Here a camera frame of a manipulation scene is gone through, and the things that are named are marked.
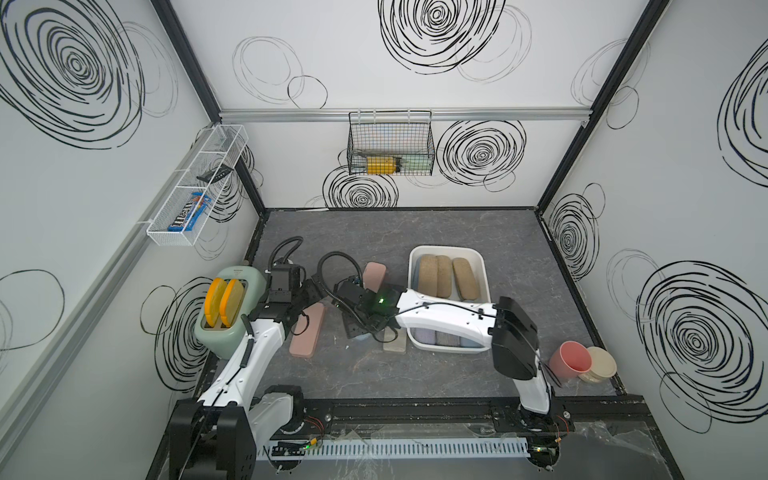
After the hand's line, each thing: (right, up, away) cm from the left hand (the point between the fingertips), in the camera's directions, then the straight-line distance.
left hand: (311, 287), depth 85 cm
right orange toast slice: (-16, -1, -14) cm, 21 cm away
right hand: (+13, -8, -5) cm, 17 cm away
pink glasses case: (+17, +2, +13) cm, 22 cm away
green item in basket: (+31, +37, +1) cm, 48 cm away
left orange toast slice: (-19, 0, -14) cm, 24 cm away
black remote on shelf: (-23, +33, -5) cm, 40 cm away
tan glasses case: (+48, 0, +11) cm, 49 cm away
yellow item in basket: (+20, +36, +2) cm, 41 cm away
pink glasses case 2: (-2, -16, -2) cm, 16 cm away
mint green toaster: (-20, -11, -12) cm, 26 cm away
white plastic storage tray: (+52, +7, +14) cm, 54 cm away
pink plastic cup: (+68, -16, -11) cm, 71 cm away
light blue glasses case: (+16, -10, -12) cm, 23 cm away
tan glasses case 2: (+41, +2, +11) cm, 42 cm away
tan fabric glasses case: (+35, +3, +8) cm, 36 cm away
